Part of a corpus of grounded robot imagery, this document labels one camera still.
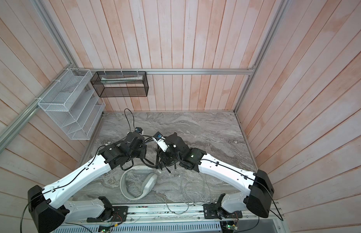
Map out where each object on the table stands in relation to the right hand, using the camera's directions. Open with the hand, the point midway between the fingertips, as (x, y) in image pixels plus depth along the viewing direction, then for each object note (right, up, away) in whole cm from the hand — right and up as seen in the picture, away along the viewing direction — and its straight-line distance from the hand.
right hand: (160, 146), depth 74 cm
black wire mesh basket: (-33, +41, +30) cm, 60 cm away
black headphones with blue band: (0, -8, -3) cm, 9 cm away
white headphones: (-7, -21, 0) cm, 22 cm away
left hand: (-9, -3, +3) cm, 10 cm away
